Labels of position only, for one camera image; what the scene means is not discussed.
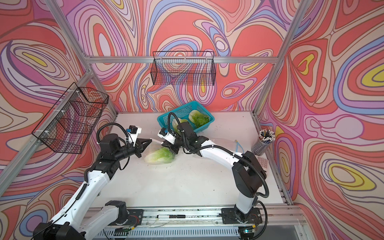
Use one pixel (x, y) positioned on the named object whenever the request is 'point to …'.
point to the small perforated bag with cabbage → (158, 154)
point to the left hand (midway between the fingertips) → (151, 141)
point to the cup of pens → (266, 137)
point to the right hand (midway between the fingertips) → (165, 146)
